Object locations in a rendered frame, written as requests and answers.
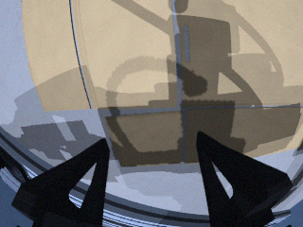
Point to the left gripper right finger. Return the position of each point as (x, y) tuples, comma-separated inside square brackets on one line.
[(257, 187)]

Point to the flat tan cardboard box blank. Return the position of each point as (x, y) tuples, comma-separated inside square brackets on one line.
[(241, 53)]

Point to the grey slotted aluminium rail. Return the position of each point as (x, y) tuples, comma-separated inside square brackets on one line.
[(115, 208)]

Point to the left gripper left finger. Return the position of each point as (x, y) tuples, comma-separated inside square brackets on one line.
[(50, 190)]

